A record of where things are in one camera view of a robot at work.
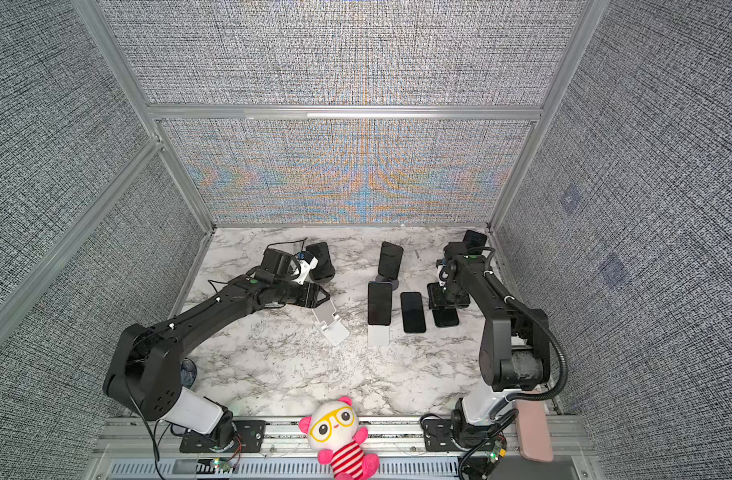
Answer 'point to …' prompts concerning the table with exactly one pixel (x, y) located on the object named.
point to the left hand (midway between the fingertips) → (322, 295)
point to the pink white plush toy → (334, 430)
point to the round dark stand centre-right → (394, 281)
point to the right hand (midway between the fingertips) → (444, 302)
